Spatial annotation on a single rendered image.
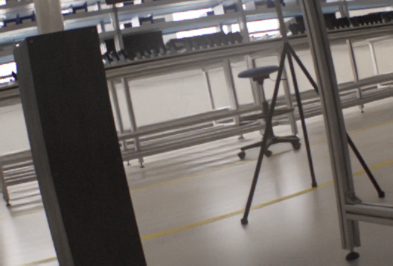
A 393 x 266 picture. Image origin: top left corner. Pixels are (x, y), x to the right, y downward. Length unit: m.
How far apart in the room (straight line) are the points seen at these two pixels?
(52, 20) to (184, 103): 6.44
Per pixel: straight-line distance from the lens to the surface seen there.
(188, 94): 8.26
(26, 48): 1.79
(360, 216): 1.64
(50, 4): 1.90
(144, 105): 8.04
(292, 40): 5.34
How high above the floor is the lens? 0.58
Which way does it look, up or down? 2 degrees down
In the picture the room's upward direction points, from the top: 11 degrees counter-clockwise
